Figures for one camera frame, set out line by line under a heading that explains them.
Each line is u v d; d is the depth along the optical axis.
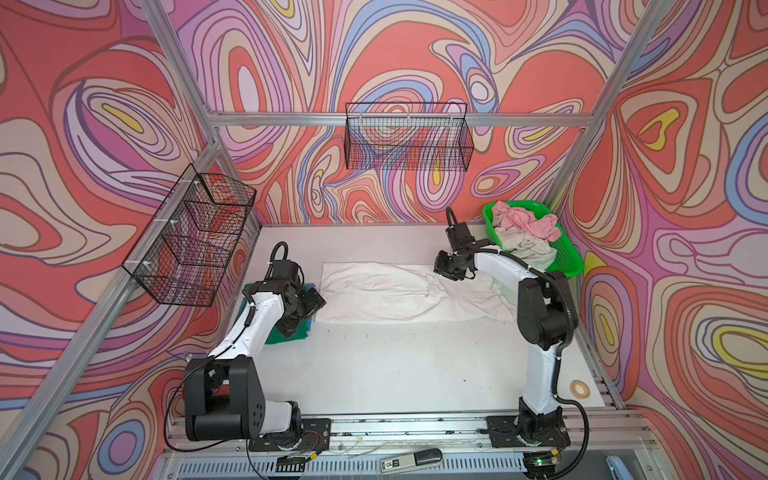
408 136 0.96
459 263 0.75
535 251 1.05
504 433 0.73
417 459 0.66
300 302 0.77
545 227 1.09
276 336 0.77
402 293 0.99
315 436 0.72
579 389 0.81
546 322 0.54
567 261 1.02
